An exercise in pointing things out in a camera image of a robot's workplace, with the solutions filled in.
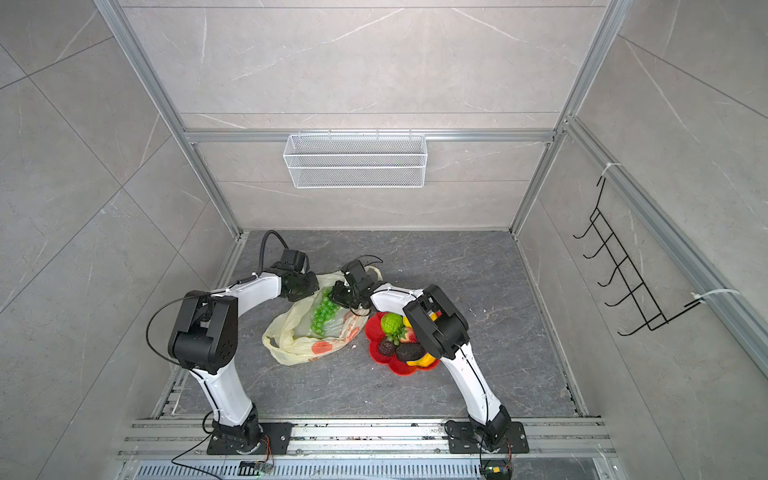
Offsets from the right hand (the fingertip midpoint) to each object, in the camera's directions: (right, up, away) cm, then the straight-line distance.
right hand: (327, 295), depth 98 cm
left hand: (-5, +5, +2) cm, 7 cm away
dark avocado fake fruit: (+26, -14, -14) cm, 33 cm away
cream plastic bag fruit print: (-8, -10, -14) cm, 19 cm away
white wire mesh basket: (+7, +46, +3) cm, 46 cm away
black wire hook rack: (+75, +1, -37) cm, 84 cm away
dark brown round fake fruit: (+20, -13, -14) cm, 28 cm away
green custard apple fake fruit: (+22, -8, -10) cm, 25 cm away
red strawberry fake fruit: (+27, -10, -12) cm, 31 cm away
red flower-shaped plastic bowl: (+22, -18, -14) cm, 31 cm away
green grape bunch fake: (+1, -3, -5) cm, 6 cm away
